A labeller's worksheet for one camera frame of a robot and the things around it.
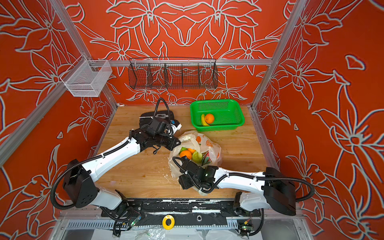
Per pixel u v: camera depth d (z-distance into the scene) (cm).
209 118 106
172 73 98
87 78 93
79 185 40
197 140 83
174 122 71
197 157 85
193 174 58
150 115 110
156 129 61
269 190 41
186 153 87
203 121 107
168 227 67
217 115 110
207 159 83
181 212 73
